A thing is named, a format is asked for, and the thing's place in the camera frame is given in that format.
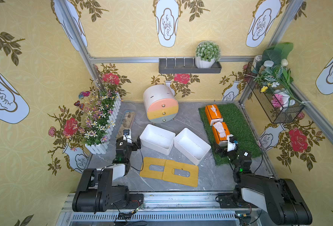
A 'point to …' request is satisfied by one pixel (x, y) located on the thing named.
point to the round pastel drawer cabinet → (161, 106)
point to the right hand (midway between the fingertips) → (228, 138)
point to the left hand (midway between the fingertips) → (126, 136)
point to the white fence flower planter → (101, 110)
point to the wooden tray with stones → (127, 119)
